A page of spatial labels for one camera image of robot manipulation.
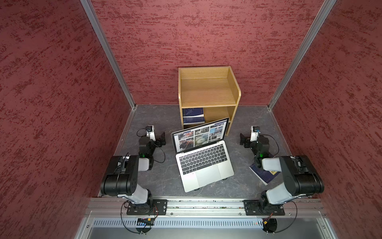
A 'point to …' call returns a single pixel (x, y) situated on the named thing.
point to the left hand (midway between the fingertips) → (157, 134)
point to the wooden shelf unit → (213, 88)
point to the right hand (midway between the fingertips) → (247, 134)
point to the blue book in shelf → (191, 116)
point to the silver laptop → (201, 155)
